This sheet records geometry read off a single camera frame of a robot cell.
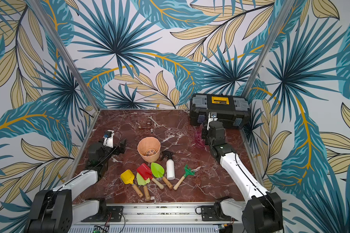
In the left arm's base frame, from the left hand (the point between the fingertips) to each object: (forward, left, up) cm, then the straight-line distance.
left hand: (118, 139), depth 87 cm
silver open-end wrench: (+24, -18, -13) cm, 32 cm away
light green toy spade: (-20, -15, -12) cm, 28 cm away
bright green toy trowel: (-14, -24, -13) cm, 31 cm away
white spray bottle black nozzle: (-12, -31, -10) cm, 35 cm away
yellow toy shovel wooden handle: (-18, -7, -12) cm, 23 cm away
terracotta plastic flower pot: (0, -17, -11) cm, 20 cm away
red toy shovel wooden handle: (-15, -17, -13) cm, 26 cm away
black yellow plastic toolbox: (+21, -72, +5) cm, 75 cm away
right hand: (+3, -47, +11) cm, 48 cm away
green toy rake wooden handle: (-14, -42, -13) cm, 46 cm away
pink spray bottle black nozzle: (+10, -51, -12) cm, 53 cm away
